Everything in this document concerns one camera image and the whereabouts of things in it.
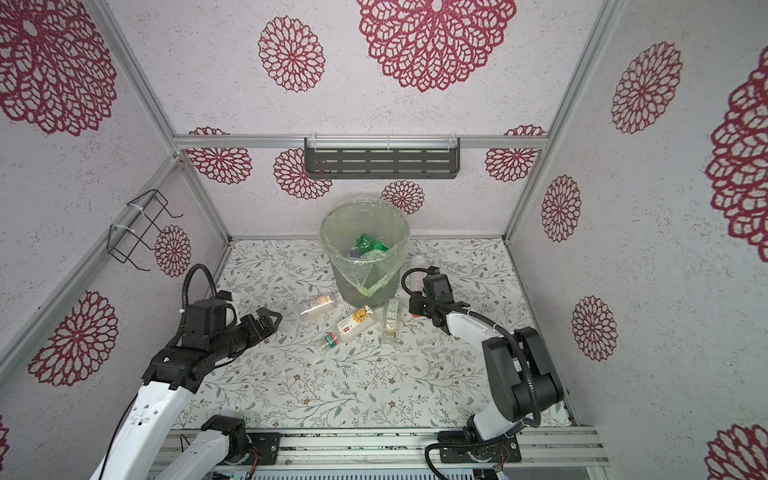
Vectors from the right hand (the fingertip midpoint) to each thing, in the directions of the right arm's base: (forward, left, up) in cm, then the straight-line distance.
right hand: (415, 295), depth 94 cm
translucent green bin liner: (+18, +9, +15) cm, 25 cm away
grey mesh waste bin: (0, +22, 0) cm, 22 cm away
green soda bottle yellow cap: (+8, +15, +14) cm, 22 cm away
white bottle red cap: (+10, -1, +5) cm, 11 cm away
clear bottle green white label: (-8, +7, -4) cm, 11 cm away
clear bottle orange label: (-4, +30, -2) cm, 31 cm away
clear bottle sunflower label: (-11, +20, -2) cm, 23 cm away
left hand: (-19, +38, +11) cm, 43 cm away
